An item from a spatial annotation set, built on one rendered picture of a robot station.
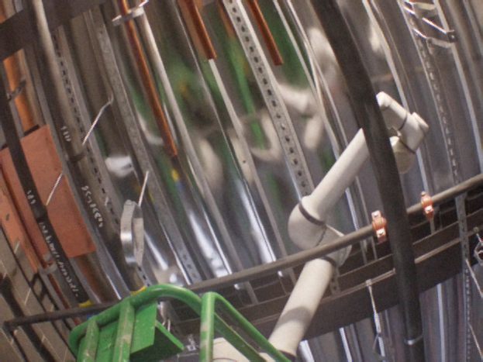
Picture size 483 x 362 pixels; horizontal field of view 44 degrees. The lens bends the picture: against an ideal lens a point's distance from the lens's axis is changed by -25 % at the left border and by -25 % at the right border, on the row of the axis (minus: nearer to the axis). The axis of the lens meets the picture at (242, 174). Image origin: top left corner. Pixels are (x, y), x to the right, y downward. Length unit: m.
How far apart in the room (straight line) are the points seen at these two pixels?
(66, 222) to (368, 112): 1.66
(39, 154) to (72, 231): 0.42
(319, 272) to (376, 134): 0.62
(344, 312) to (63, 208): 1.40
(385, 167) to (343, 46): 0.41
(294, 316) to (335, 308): 0.72
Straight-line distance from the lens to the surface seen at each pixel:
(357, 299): 3.20
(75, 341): 2.19
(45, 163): 3.20
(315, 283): 2.56
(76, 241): 3.32
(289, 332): 2.48
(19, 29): 2.88
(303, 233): 2.58
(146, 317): 1.95
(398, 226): 2.33
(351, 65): 2.12
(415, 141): 2.44
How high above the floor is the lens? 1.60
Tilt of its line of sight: 69 degrees up
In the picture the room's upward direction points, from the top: 1 degrees counter-clockwise
